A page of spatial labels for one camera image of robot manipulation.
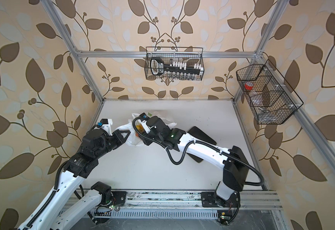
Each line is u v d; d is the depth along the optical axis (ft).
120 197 2.43
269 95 2.52
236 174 1.34
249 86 2.89
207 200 2.42
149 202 2.42
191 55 2.99
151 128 1.81
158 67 2.77
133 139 2.32
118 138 1.99
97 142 1.72
